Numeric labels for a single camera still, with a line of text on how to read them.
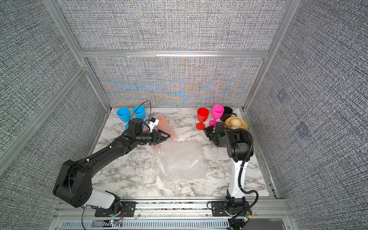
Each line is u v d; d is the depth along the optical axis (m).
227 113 1.04
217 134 0.87
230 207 0.66
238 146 0.58
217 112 0.98
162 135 0.77
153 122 0.78
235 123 1.04
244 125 1.06
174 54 0.88
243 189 0.62
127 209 0.73
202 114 0.96
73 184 0.42
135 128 0.65
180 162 0.88
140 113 0.98
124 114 0.95
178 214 0.73
